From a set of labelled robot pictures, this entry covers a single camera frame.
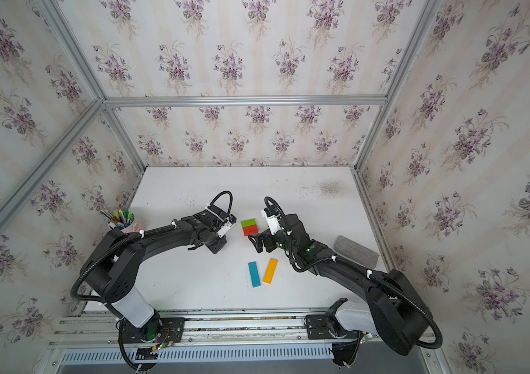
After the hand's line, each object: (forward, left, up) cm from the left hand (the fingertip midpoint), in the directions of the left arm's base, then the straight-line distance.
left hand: (219, 241), depth 93 cm
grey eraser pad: (-6, -54, +3) cm, 54 cm away
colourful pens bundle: (+5, +38, +8) cm, 39 cm away
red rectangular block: (+5, -12, 0) cm, 13 cm away
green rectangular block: (+9, -11, 0) cm, 14 cm away
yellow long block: (-12, -21, -1) cm, 24 cm away
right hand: (-2, -18, +12) cm, 22 cm away
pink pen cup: (+2, +32, +8) cm, 33 cm away
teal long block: (-14, -14, 0) cm, 20 cm away
